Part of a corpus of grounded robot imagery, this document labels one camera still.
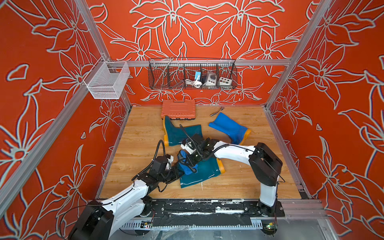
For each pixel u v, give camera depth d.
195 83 0.85
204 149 0.68
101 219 0.41
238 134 0.95
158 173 0.65
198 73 0.84
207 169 0.82
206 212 0.73
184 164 0.83
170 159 0.80
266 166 0.49
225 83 0.93
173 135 0.95
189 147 0.74
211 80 0.91
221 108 1.17
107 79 0.94
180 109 1.10
